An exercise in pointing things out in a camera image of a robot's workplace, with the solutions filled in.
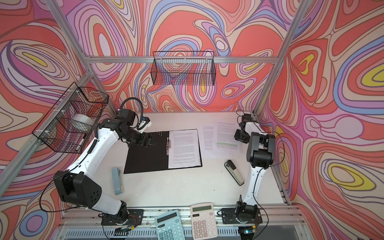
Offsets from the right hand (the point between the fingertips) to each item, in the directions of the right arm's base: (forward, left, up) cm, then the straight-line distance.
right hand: (241, 142), depth 103 cm
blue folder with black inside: (-12, +67, +3) cm, 68 cm away
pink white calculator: (-46, +30, +3) cm, 55 cm away
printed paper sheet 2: (+3, +23, +1) cm, 23 cm away
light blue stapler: (-24, +77, +6) cm, 81 cm away
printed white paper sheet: (-5, +40, +1) cm, 40 cm away
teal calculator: (-48, +46, +4) cm, 67 cm away
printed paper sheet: (+4, +12, +1) cm, 12 cm away
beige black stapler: (-23, +10, +3) cm, 25 cm away
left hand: (-11, +57, +21) cm, 61 cm away
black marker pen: (-17, +89, +27) cm, 95 cm away
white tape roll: (-6, +88, +34) cm, 94 cm away
